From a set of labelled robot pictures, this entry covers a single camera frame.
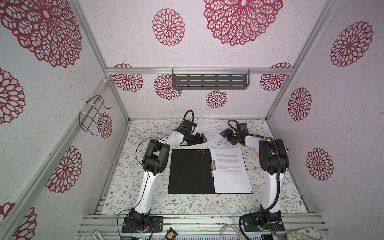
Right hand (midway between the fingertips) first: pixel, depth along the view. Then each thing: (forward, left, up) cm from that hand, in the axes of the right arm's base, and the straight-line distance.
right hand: (223, 133), depth 107 cm
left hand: (-8, +16, -2) cm, 18 cm away
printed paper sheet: (-30, -2, -4) cm, 31 cm away
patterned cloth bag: (-59, -34, -2) cm, 68 cm away
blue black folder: (-29, +22, -4) cm, 37 cm away
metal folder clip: (-25, +9, -3) cm, 26 cm away
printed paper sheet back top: (+15, +15, -5) cm, 22 cm away
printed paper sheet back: (+6, +8, -4) cm, 11 cm away
